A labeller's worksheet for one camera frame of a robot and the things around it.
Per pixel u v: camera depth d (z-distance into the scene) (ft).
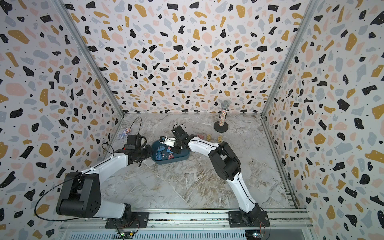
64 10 2.30
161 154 3.17
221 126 3.50
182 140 2.54
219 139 3.48
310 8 2.35
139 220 2.40
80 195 1.40
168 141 2.81
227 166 1.85
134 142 2.35
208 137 3.49
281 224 2.45
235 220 2.40
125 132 3.49
